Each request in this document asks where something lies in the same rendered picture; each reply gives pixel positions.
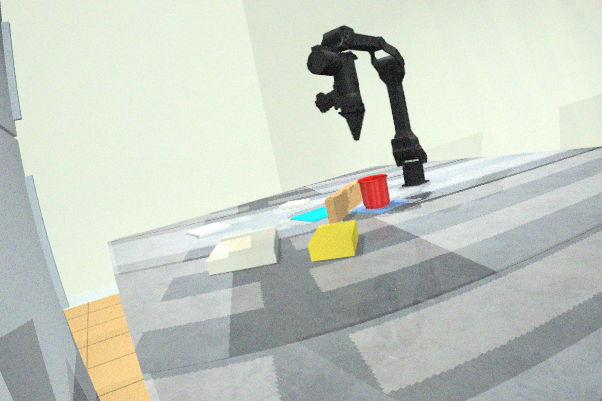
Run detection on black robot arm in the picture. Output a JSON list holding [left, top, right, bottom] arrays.
[[307, 25, 430, 187]]

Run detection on cream flat box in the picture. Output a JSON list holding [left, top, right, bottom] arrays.
[[206, 226, 278, 275]]

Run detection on tan flat bar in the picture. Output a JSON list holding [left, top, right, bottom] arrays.
[[324, 181, 362, 225]]

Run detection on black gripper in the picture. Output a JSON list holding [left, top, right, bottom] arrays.
[[333, 74, 365, 140]]

